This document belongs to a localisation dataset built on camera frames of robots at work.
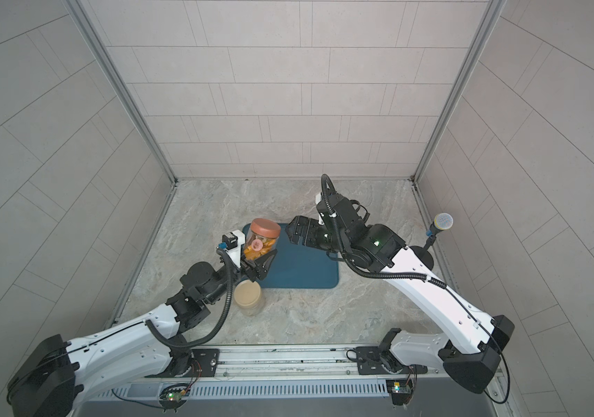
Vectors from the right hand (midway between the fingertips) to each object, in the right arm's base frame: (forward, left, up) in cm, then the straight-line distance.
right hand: (296, 234), depth 66 cm
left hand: (+1, +7, -6) cm, 10 cm away
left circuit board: (-30, +33, -25) cm, 51 cm away
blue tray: (+5, +2, -27) cm, 27 cm away
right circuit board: (-31, -25, -30) cm, 50 cm away
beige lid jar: (-8, +16, -19) cm, 26 cm away
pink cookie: (-2, +10, -1) cm, 11 cm away
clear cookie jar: (-1, +7, -2) cm, 8 cm away
